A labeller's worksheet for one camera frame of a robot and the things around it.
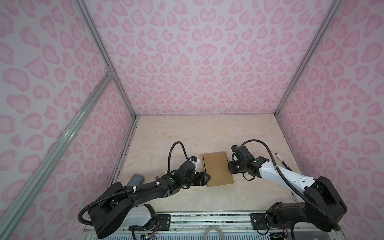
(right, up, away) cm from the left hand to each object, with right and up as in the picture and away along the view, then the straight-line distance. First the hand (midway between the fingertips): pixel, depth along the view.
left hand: (208, 176), depth 80 cm
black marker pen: (+47, +5, +13) cm, 49 cm away
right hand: (+13, +4, +6) cm, 15 cm away
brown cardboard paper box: (+5, +4, +8) cm, 10 cm away
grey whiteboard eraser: (-41, -4, +5) cm, 41 cm away
